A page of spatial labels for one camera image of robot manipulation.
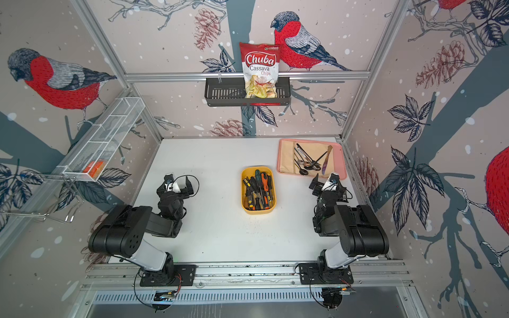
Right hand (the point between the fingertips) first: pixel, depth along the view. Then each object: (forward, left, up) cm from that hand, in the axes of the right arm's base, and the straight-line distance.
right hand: (327, 175), depth 89 cm
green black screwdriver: (0, +32, -6) cm, 33 cm away
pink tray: (+16, -14, -14) cm, 26 cm away
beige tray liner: (+19, +6, -11) cm, 23 cm away
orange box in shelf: (-15, +87, +23) cm, 91 cm away
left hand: (-3, +69, +1) cm, 69 cm away
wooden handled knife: (+27, -9, -10) cm, 30 cm away
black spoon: (+9, +9, -10) cm, 16 cm away
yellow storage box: (+6, +37, -6) cm, 38 cm away
